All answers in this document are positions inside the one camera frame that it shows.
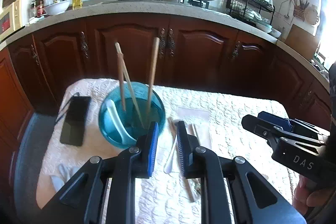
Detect cream microwave oven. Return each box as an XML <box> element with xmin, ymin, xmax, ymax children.
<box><xmin>0</xmin><ymin>0</ymin><xmax>33</xmax><ymax>42</ymax></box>

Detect floral utensil holder blue rim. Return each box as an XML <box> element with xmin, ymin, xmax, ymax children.
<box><xmin>98</xmin><ymin>82</ymin><xmax>166</xmax><ymax>149</ymax></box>

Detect right hand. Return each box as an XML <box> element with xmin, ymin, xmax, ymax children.
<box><xmin>292</xmin><ymin>175</ymin><xmax>335</xmax><ymax>215</ymax></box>

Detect white ceramic spoon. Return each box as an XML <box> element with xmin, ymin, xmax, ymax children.
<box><xmin>106</xmin><ymin>100</ymin><xmax>135</xmax><ymax>144</ymax></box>

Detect dark sauce bottle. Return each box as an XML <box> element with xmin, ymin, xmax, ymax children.
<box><xmin>37</xmin><ymin>0</ymin><xmax>45</xmax><ymax>17</ymax></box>

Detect light bamboo chopstick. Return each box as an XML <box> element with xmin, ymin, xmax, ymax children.
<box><xmin>114</xmin><ymin>42</ymin><xmax>145</xmax><ymax>128</ymax></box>

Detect tan chopstick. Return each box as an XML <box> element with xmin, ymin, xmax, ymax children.
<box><xmin>117</xmin><ymin>53</ymin><xmax>126</xmax><ymax>111</ymax></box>

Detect chopstick holder on wall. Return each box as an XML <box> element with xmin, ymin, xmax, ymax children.
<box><xmin>292</xmin><ymin>0</ymin><xmax>309</xmax><ymax>22</ymax></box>

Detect bamboo chopstick thin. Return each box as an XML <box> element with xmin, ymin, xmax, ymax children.
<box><xmin>184</xmin><ymin>178</ymin><xmax>196</xmax><ymax>202</ymax></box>

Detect white mixing bowl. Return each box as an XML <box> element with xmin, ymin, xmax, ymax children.
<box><xmin>45</xmin><ymin>0</ymin><xmax>72</xmax><ymax>16</ymax></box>

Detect black smartphone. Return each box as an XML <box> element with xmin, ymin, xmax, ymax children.
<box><xmin>60</xmin><ymin>96</ymin><xmax>91</xmax><ymax>147</ymax></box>

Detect black dish rack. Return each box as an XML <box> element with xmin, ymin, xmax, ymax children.
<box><xmin>226</xmin><ymin>0</ymin><xmax>275</xmax><ymax>27</ymax></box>

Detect metal fork wooden handle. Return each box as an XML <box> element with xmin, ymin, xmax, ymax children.
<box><xmin>189</xmin><ymin>178</ymin><xmax>202</xmax><ymax>195</ymax></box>

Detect brown wooden chopstick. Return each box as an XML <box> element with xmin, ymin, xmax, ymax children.
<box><xmin>146</xmin><ymin>37</ymin><xmax>160</xmax><ymax>115</ymax></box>

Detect metal spoon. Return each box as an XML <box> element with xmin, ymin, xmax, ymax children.
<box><xmin>163</xmin><ymin>135</ymin><xmax>177</xmax><ymax>174</ymax></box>

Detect white quilted table cloth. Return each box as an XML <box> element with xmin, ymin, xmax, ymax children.
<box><xmin>36</xmin><ymin>79</ymin><xmax>299</xmax><ymax>223</ymax></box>

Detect wooden cutting board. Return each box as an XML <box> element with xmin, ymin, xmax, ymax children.
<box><xmin>285</xmin><ymin>24</ymin><xmax>318</xmax><ymax>60</ymax></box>

